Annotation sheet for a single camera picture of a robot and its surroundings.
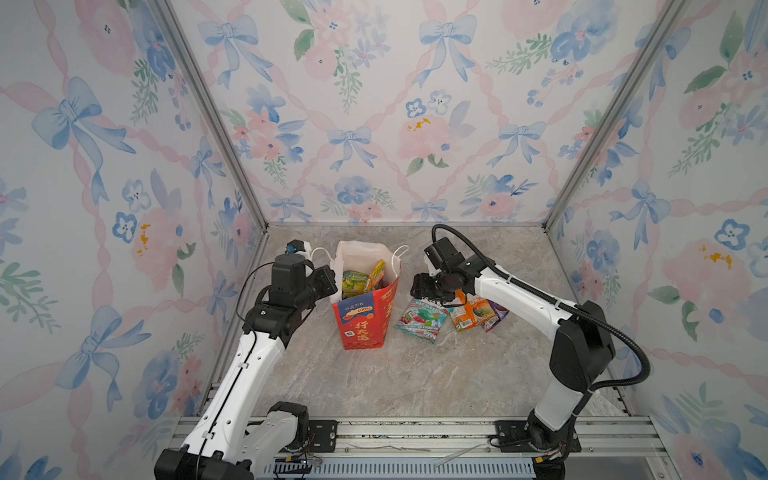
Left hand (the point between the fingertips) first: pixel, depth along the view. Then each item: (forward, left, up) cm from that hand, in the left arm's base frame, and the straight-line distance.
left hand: (336, 269), depth 75 cm
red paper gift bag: (-9, -7, -9) cm, 14 cm away
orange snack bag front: (+3, -10, -8) cm, 13 cm away
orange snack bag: (0, -40, -22) cm, 45 cm away
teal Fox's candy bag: (-2, -24, -23) cm, 33 cm away
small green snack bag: (+5, -3, -14) cm, 15 cm away
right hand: (+2, -22, -13) cm, 26 cm away
